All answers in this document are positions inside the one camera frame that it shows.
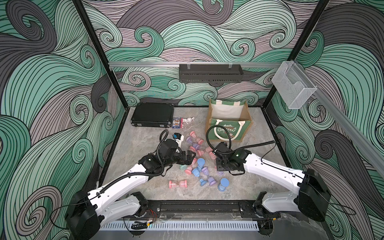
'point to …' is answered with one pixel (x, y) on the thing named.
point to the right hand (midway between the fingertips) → (218, 166)
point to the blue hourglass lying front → (203, 182)
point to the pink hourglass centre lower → (188, 170)
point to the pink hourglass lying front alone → (183, 183)
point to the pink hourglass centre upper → (200, 152)
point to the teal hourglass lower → (183, 167)
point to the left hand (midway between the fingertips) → (189, 151)
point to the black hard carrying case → (153, 114)
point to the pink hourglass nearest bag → (193, 135)
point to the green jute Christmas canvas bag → (234, 115)
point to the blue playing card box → (176, 123)
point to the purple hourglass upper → (189, 140)
